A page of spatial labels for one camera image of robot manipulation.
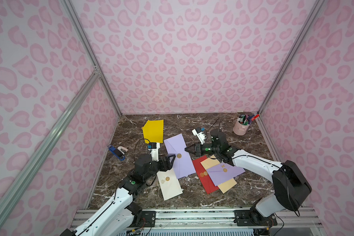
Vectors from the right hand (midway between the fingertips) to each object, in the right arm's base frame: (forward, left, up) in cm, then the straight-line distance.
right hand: (184, 151), depth 77 cm
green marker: (+31, -39, -7) cm, 50 cm away
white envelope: (-11, +9, -19) cm, 24 cm away
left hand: (-2, +7, 0) cm, 7 cm away
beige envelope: (-6, -14, 0) cm, 15 cm away
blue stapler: (+9, +44, -17) cm, 47 cm away
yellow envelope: (+27, +25, -19) cm, 41 cm away
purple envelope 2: (-4, -22, -18) cm, 29 cm away
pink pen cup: (+27, -38, -10) cm, 47 cm away
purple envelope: (-6, +1, -4) cm, 8 cm away
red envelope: (-9, -12, -18) cm, 24 cm away
